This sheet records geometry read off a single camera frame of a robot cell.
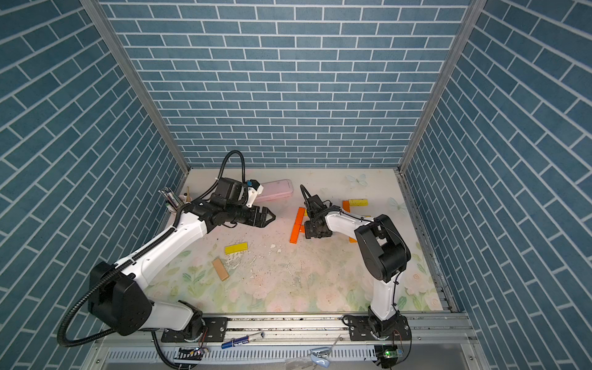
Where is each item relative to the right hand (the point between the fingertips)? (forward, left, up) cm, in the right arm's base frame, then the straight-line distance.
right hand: (313, 233), depth 97 cm
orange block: (-3, +8, 0) cm, 9 cm away
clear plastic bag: (-42, -4, +2) cm, 42 cm away
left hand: (-5, +15, +19) cm, 25 cm away
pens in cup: (+2, +57, +13) cm, 58 cm away
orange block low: (+8, +6, +1) cm, 11 cm away
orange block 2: (0, +5, +2) cm, 5 cm away
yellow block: (+18, -20, +1) cm, 27 cm away
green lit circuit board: (-39, -27, -1) cm, 48 cm away
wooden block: (-18, +34, 0) cm, 39 cm away
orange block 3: (+15, -14, 0) cm, 21 cm away
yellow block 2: (-10, +31, +1) cm, 33 cm away
